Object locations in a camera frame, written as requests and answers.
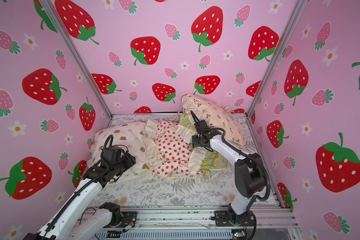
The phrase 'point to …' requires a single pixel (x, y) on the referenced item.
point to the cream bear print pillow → (131, 135)
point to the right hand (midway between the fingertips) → (196, 142)
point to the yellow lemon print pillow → (214, 161)
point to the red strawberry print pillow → (168, 153)
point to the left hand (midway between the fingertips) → (133, 159)
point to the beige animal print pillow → (215, 116)
